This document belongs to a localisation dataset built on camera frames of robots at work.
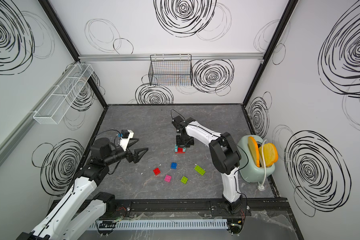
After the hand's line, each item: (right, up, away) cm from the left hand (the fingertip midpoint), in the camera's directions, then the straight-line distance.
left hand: (141, 144), depth 74 cm
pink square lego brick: (+12, -20, +9) cm, 25 cm away
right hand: (+21, -4, +18) cm, 28 cm away
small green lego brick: (+21, -21, +8) cm, 31 cm away
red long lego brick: (+19, -8, +20) cm, 28 cm away
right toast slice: (+63, -4, -3) cm, 63 cm away
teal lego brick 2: (+21, -6, +15) cm, 27 cm away
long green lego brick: (+30, -17, +13) cm, 37 cm away
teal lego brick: (+16, -5, +15) cm, 23 cm away
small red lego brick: (+6, -18, +11) cm, 21 cm away
